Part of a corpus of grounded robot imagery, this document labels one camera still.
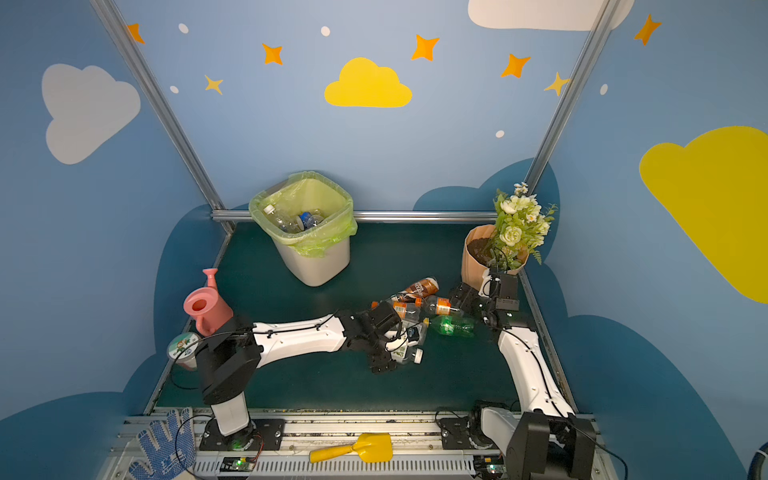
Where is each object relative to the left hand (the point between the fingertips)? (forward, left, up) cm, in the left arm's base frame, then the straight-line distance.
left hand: (396, 352), depth 84 cm
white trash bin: (+26, +26, +4) cm, 37 cm away
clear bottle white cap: (+35, +36, +17) cm, 53 cm away
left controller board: (-26, +39, -6) cm, 47 cm away
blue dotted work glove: (-24, +55, -5) cm, 60 cm away
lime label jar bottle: (0, -1, -1) cm, 1 cm away
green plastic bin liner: (+47, +32, +20) cm, 60 cm away
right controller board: (-26, -23, -6) cm, 35 cm away
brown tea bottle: (+22, -8, -1) cm, 24 cm away
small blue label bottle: (+40, +30, +14) cm, 51 cm away
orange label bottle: (+15, -15, 0) cm, 21 cm away
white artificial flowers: (+28, -36, +23) cm, 51 cm away
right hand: (+14, -20, +10) cm, 26 cm away
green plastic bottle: (+8, -16, +1) cm, 18 cm away
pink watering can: (+10, +54, +7) cm, 56 cm away
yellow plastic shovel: (-22, +6, -4) cm, 23 cm away
